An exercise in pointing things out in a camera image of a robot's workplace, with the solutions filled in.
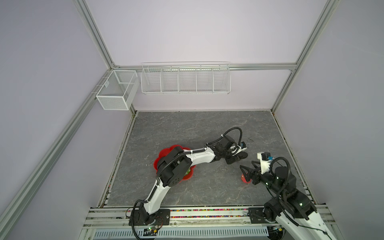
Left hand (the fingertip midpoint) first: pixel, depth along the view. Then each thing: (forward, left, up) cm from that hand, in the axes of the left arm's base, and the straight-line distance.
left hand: (237, 156), depth 89 cm
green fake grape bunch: (-8, +31, -1) cm, 32 cm away
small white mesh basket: (+44, +75, +19) cm, 89 cm away
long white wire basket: (+46, +29, +25) cm, 60 cm away
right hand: (-11, 0, +12) cm, 17 cm away
